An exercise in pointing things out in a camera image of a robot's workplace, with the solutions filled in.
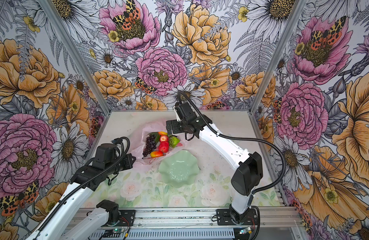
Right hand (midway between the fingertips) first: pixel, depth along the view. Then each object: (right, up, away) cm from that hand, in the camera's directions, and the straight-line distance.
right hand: (175, 130), depth 80 cm
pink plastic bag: (-11, +1, +4) cm, 11 cm away
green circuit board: (+34, -47, -8) cm, 58 cm away
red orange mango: (-13, -15, +14) cm, 24 cm away
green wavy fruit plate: (+1, -24, +12) cm, 27 cm away
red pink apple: (-9, -7, +19) cm, 23 cm away
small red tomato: (-9, -11, +15) cm, 21 cm away
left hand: (-20, -17, -4) cm, 26 cm away
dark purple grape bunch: (-18, -10, +17) cm, 27 cm away
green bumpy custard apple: (-3, -8, +17) cm, 19 cm away
